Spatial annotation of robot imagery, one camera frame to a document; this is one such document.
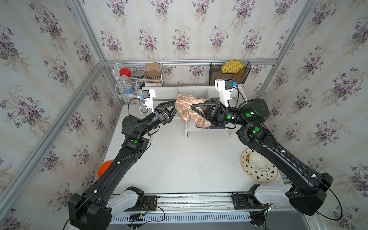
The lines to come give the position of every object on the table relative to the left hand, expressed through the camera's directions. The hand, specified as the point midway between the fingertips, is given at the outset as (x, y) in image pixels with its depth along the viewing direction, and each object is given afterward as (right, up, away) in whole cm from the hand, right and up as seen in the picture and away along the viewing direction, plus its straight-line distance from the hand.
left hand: (183, 107), depth 54 cm
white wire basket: (-35, +23, +39) cm, 57 cm away
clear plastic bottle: (-37, +16, +37) cm, 54 cm away
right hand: (+4, -1, -9) cm, 10 cm away
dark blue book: (+22, -11, +39) cm, 46 cm away
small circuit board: (-24, -55, +17) cm, 62 cm away
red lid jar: (-39, +26, +38) cm, 60 cm away
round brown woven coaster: (+38, +23, +42) cm, 61 cm away
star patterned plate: (+45, -39, +28) cm, 66 cm away
